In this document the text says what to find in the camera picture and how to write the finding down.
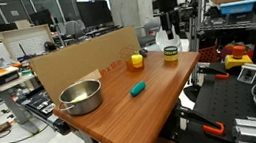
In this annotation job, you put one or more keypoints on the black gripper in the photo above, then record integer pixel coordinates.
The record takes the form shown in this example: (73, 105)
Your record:
(167, 20)

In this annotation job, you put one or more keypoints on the yellow lidded jar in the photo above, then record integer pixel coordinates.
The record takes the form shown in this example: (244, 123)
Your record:
(171, 54)

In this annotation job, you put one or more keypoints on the white plastic chair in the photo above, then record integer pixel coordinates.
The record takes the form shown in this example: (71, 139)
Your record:
(161, 41)

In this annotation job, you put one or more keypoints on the small dark object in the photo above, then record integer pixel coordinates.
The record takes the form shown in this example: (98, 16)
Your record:
(144, 52)

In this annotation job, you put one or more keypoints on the yellow toy bell pepper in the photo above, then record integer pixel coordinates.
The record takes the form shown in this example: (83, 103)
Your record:
(137, 60)

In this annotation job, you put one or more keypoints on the red plastic crate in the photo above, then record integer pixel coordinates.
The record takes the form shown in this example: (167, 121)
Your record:
(208, 54)

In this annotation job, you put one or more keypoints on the teal oblong capsule object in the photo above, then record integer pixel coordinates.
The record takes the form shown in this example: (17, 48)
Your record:
(137, 88)

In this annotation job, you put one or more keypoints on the yellow red emergency stop button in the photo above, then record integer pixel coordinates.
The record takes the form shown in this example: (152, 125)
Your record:
(237, 56)

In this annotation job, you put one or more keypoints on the blue plastic bin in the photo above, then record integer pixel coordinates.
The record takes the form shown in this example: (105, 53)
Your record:
(238, 6)

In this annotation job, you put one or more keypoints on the black computer monitor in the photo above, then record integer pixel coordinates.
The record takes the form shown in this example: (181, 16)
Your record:
(94, 12)
(41, 17)

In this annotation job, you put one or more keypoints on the black perforated breadboard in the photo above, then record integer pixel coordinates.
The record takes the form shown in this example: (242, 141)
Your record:
(221, 102)

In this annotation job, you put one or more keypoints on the large cardboard sheet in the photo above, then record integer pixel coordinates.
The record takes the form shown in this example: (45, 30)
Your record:
(86, 59)

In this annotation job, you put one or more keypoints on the grey office chair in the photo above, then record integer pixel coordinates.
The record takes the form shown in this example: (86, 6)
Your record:
(73, 30)

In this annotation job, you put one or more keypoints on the stainless steel pot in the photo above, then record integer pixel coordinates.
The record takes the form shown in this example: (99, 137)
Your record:
(81, 97)

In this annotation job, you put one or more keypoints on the white pegboard panel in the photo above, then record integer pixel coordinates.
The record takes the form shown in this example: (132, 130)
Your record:
(26, 40)

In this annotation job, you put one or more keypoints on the black labelled equipment box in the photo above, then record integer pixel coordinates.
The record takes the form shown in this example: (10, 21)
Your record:
(40, 104)

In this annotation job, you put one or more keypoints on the grey side table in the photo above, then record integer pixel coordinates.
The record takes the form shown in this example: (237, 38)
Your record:
(5, 98)

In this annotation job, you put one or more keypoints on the brown floor power box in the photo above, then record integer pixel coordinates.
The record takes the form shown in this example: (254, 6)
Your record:
(0, 128)

